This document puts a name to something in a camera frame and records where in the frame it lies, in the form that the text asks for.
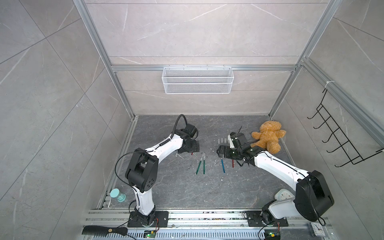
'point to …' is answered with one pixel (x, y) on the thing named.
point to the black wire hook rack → (355, 157)
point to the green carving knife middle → (199, 164)
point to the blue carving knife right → (222, 160)
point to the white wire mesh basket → (197, 80)
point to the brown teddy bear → (270, 133)
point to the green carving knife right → (204, 166)
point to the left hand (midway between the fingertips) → (194, 147)
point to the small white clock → (316, 229)
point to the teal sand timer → (115, 193)
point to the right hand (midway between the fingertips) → (224, 151)
